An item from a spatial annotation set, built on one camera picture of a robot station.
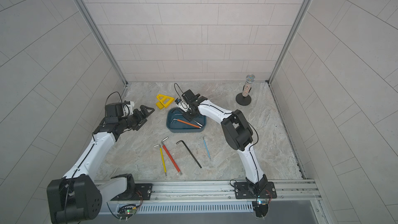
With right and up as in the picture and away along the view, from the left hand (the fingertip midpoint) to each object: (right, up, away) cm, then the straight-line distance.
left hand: (153, 112), depth 81 cm
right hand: (+17, -3, +15) cm, 22 cm away
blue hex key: (+28, -20, +4) cm, 35 cm away
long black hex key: (+23, -8, +9) cm, 26 cm away
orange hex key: (+16, -8, +13) cm, 22 cm away
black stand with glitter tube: (+55, +6, +24) cm, 60 cm away
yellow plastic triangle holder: (-1, +5, +24) cm, 24 cm away
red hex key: (+5, -20, +4) cm, 21 cm away
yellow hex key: (+7, -28, -3) cm, 30 cm away
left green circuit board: (-6, -41, -16) cm, 44 cm away
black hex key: (+19, -22, +3) cm, 29 cm away
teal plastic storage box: (+10, -8, +14) cm, 19 cm away
